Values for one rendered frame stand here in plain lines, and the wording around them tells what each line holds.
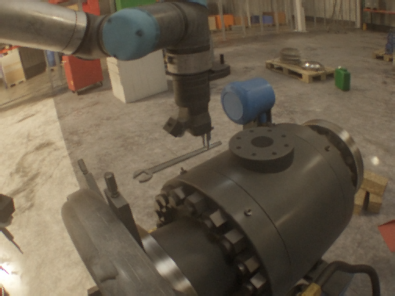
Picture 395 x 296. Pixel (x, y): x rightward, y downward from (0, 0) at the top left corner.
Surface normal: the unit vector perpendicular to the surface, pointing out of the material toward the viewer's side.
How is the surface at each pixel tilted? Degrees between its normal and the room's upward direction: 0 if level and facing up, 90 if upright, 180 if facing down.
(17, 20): 103
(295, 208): 44
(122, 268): 26
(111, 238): 15
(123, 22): 92
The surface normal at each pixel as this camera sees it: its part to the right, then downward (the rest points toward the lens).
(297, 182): 0.23, -0.56
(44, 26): 0.76, 0.43
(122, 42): -0.49, 0.49
